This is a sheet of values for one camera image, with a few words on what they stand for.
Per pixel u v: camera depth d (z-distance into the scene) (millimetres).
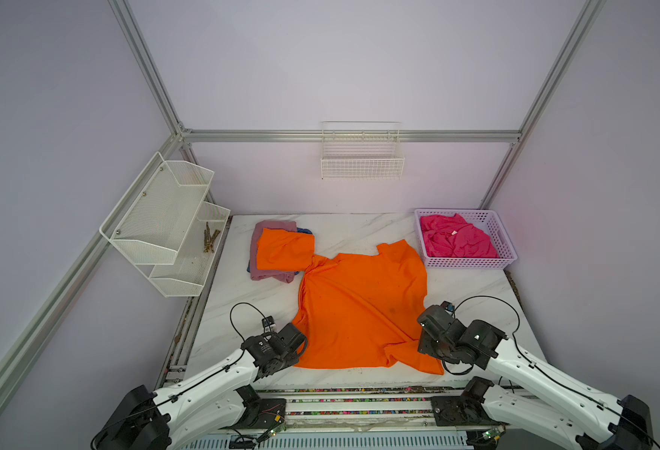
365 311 912
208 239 953
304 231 1140
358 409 750
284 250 985
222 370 511
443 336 583
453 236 1086
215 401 487
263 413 729
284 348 636
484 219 1149
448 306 726
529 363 480
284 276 987
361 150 933
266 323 753
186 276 744
